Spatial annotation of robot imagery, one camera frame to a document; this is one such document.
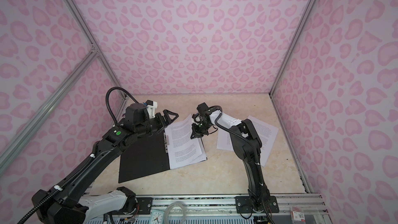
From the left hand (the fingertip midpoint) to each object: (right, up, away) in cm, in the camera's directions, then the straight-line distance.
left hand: (174, 116), depth 71 cm
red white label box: (+55, -44, -2) cm, 70 cm away
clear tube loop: (-3, -41, -2) cm, 41 cm away
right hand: (+6, -12, +19) cm, 23 cm away
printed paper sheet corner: (0, -20, +21) cm, 29 cm away
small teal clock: (-8, -45, -2) cm, 45 cm away
